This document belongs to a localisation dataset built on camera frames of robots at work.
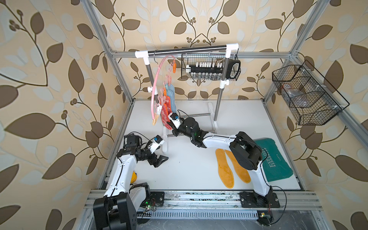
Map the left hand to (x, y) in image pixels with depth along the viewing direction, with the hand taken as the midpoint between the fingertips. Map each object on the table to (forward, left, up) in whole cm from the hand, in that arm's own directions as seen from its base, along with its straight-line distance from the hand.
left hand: (160, 151), depth 82 cm
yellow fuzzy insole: (-7, -38, -10) cm, 40 cm away
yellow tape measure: (-12, +14, -9) cm, 21 cm away
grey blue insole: (+26, -6, +22) cm, 35 cm away
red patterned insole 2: (+21, -4, +16) cm, 27 cm away
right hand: (+17, -4, +7) cm, 19 cm away
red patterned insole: (+16, -3, +18) cm, 24 cm away
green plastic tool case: (-6, -66, -4) cm, 66 cm away
